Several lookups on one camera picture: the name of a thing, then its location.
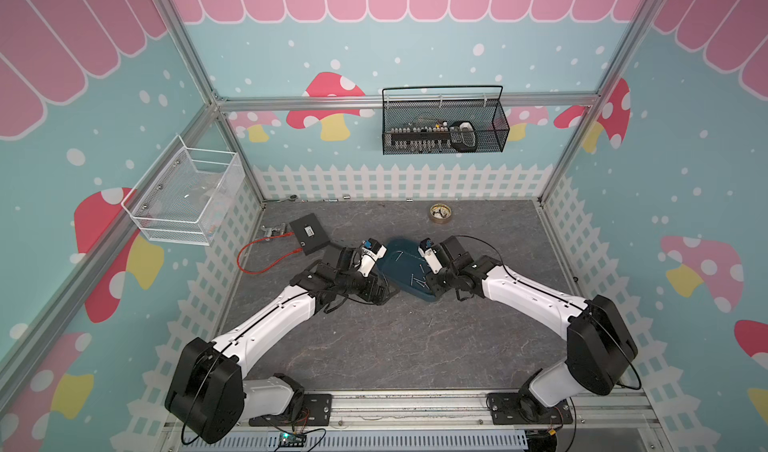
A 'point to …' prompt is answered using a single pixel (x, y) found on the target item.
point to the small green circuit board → (291, 439)
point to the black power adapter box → (309, 233)
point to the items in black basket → (430, 135)
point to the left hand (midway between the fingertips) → (385, 286)
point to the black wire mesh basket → (442, 119)
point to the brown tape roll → (440, 213)
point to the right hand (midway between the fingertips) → (431, 276)
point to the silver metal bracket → (274, 232)
